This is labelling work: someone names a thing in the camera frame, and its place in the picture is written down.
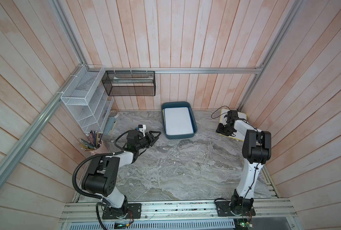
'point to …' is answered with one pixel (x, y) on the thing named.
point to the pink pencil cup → (101, 149)
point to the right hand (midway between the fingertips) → (218, 129)
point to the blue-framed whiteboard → (176, 120)
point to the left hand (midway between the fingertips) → (160, 136)
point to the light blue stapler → (109, 125)
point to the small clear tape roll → (113, 113)
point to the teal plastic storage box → (179, 104)
